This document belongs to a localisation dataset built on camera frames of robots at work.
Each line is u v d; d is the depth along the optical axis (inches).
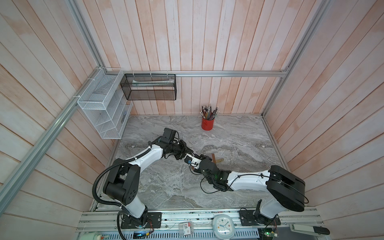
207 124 41.3
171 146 29.3
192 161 27.6
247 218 28.7
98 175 16.3
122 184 17.8
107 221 29.4
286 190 17.3
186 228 27.5
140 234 27.8
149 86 41.4
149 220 28.6
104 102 27.1
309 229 27.2
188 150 32.4
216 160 37.3
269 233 27.8
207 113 39.6
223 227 27.4
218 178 25.1
